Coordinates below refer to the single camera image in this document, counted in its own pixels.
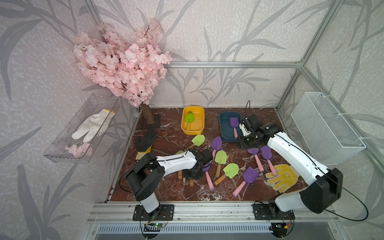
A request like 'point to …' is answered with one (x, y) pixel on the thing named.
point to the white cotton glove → (95, 125)
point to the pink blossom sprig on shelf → (80, 150)
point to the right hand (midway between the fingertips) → (240, 143)
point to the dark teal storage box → (226, 130)
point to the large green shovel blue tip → (189, 118)
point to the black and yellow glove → (144, 142)
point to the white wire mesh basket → (329, 139)
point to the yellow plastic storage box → (197, 126)
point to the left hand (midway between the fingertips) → (195, 179)
